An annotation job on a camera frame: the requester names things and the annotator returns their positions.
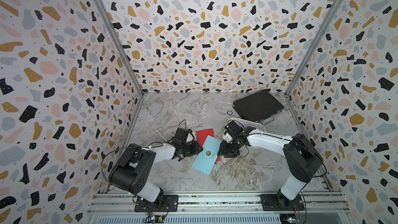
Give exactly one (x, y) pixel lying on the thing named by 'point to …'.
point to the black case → (260, 107)
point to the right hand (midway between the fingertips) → (219, 155)
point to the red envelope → (201, 136)
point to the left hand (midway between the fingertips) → (203, 149)
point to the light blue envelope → (205, 158)
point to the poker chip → (230, 112)
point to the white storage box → (245, 124)
